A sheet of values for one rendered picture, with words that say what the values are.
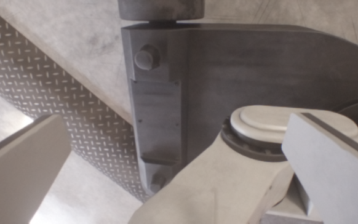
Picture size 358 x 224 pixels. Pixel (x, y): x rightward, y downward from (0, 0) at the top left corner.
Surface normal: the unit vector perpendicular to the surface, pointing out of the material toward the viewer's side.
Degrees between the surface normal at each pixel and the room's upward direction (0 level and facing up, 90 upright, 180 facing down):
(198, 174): 90
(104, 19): 0
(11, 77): 0
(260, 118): 90
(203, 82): 0
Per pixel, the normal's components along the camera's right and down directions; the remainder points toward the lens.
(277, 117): 0.00, -0.88
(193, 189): 0.07, -0.99
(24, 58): 0.07, 0.20
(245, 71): -0.19, 0.47
